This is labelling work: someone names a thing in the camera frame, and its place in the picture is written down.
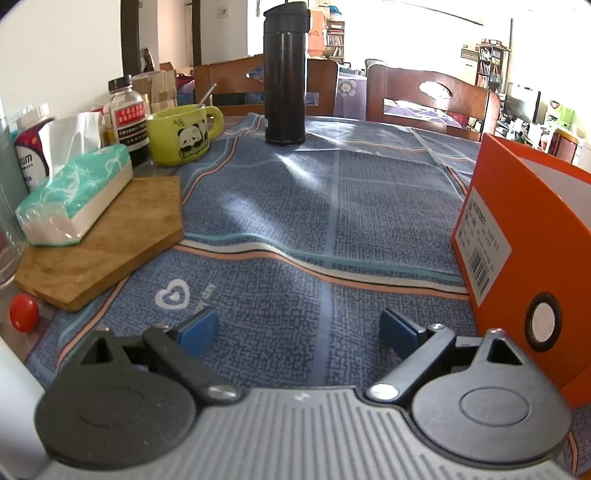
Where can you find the wooden dining chair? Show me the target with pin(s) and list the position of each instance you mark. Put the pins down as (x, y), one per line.
(231, 78)
(415, 99)

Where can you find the glass jar with black lid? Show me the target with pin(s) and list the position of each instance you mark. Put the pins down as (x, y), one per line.
(125, 120)

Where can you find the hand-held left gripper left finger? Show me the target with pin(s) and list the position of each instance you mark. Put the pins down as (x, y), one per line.
(199, 328)

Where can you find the orange cardboard box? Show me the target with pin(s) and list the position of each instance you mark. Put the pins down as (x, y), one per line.
(521, 240)

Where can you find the cardboard boxes stack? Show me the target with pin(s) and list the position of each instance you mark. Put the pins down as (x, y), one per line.
(157, 87)

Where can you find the black thermos bottle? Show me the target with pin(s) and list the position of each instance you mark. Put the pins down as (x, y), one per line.
(285, 78)

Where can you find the metal spoon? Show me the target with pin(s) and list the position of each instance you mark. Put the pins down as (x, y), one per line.
(206, 96)

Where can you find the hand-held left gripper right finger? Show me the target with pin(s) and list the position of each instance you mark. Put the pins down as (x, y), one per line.
(396, 328)

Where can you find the teal tissue pack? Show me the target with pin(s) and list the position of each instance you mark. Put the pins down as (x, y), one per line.
(78, 198)

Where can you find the small red round fruit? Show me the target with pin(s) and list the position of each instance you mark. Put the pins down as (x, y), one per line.
(23, 313)

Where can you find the wooden cutting board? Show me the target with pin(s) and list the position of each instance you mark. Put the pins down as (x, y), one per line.
(106, 249)

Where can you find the dark bookshelf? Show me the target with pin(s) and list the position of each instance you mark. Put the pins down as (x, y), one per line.
(491, 64)

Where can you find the purple floral cover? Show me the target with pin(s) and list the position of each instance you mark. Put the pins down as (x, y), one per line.
(350, 92)

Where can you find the blue plaid tablecloth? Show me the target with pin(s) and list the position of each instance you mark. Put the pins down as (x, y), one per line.
(300, 207)

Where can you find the supplement bottle white label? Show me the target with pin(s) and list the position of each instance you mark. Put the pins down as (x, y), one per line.
(31, 157)

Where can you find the white cylindrical object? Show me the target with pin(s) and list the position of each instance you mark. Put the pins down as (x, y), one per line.
(16, 406)

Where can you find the black computer monitor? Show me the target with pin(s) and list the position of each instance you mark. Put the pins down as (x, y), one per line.
(522, 104)

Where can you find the green panda mug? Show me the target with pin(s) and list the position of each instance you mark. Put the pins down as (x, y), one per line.
(182, 138)

